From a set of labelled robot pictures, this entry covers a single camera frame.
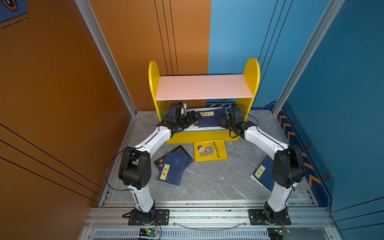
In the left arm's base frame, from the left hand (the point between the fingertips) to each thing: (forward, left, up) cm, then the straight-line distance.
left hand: (199, 116), depth 87 cm
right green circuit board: (-53, -40, -22) cm, 70 cm away
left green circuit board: (-54, +24, -25) cm, 64 cm away
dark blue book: (+4, -7, -6) cm, 10 cm away
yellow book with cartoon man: (-11, -7, -21) cm, 25 cm away
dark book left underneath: (-11, +13, -21) cm, 27 cm away
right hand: (+2, -14, -6) cm, 16 cm away
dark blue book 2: (-24, +15, -21) cm, 35 cm away
